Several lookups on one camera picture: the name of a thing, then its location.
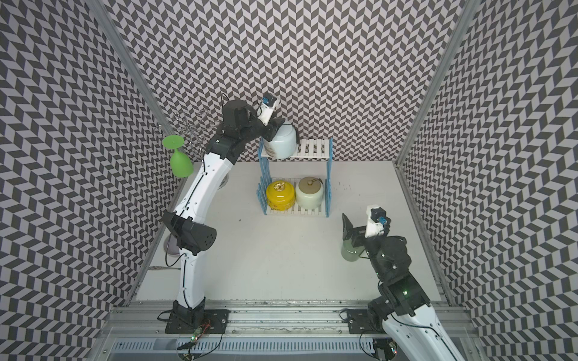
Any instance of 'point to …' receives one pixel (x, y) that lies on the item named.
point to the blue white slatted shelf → (320, 148)
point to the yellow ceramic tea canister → (280, 195)
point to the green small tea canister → (349, 252)
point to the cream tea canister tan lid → (309, 192)
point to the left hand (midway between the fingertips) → (278, 116)
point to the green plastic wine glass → (181, 165)
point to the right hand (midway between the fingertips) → (356, 216)
